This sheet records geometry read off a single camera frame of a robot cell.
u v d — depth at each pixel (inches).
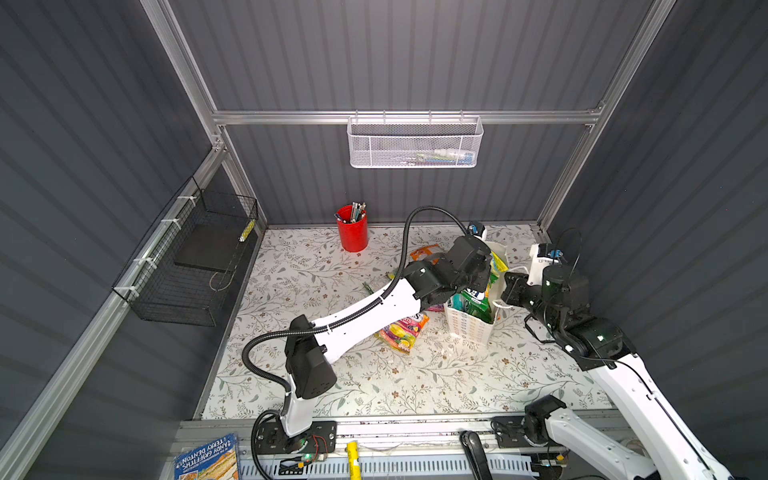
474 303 27.3
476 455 26.3
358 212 41.4
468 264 20.5
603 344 17.9
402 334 34.9
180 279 28.3
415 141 48.6
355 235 42.4
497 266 27.4
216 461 27.3
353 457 27.4
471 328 29.7
